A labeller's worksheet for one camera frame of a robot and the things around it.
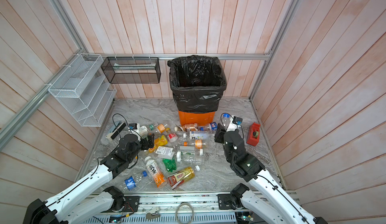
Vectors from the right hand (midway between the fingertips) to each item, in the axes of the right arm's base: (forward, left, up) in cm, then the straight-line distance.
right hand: (221, 126), depth 72 cm
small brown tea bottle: (+13, +18, -22) cm, 31 cm away
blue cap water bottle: (+2, -2, +4) cm, 5 cm away
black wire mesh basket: (+47, +58, 0) cm, 75 cm away
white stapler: (+6, +67, -22) cm, 71 cm away
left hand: (-1, +40, -11) cm, 41 cm away
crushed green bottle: (-12, +27, -22) cm, 37 cm away
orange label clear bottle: (+1, +11, -22) cm, 24 cm away
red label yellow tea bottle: (-19, +19, -20) cm, 33 cm away
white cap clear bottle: (-7, +15, -23) cm, 28 cm away
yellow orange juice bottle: (+2, +34, -20) cm, 39 cm away
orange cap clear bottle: (+12, +35, -21) cm, 43 cm away
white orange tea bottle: (-19, +32, -21) cm, 43 cm away
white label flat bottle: (-6, +30, -19) cm, 36 cm away
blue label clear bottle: (-22, +47, -21) cm, 56 cm away
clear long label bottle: (+7, +7, -21) cm, 23 cm away
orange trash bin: (+20, +9, -21) cm, 30 cm away
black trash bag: (+40, +12, -5) cm, 42 cm away
